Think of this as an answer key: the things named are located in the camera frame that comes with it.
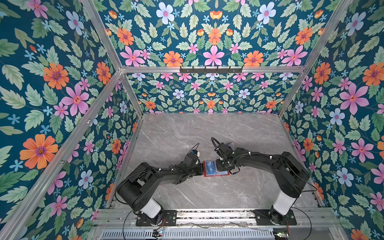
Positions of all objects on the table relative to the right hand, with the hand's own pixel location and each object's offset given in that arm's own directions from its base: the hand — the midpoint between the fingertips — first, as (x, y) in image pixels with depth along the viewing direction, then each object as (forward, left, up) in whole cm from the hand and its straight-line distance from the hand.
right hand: (218, 166), depth 90 cm
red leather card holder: (-4, 0, -1) cm, 4 cm away
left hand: (-1, +7, +2) cm, 7 cm away
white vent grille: (-34, +36, -2) cm, 49 cm away
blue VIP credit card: (0, +5, -1) cm, 5 cm away
